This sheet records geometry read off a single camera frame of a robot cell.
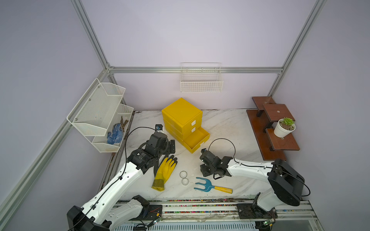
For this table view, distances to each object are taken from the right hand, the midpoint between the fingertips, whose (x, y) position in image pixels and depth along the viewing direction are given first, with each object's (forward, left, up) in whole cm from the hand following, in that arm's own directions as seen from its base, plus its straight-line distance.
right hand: (205, 168), depth 87 cm
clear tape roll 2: (-7, +13, -2) cm, 15 cm away
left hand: (+6, +23, +19) cm, 31 cm away
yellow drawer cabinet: (+22, +13, +20) cm, 33 cm away
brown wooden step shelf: (+27, -40, +21) cm, 53 cm away
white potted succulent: (+15, -44, +21) cm, 51 cm away
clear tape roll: (-3, +14, -1) cm, 14 cm away
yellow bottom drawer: (+19, +7, +2) cm, 20 cm away
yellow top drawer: (+22, +8, +18) cm, 30 cm away
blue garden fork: (-10, -1, -2) cm, 10 cm away
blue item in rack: (+17, +55, +13) cm, 59 cm away
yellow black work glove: (0, +26, +1) cm, 26 cm away
